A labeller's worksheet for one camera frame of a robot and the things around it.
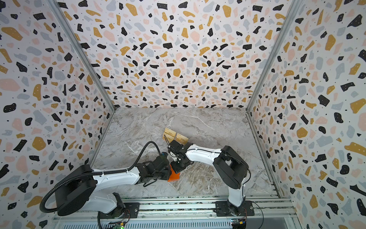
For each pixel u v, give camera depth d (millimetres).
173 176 800
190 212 745
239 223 716
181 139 923
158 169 669
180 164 752
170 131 948
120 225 701
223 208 746
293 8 721
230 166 487
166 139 954
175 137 942
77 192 415
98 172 474
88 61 904
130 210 730
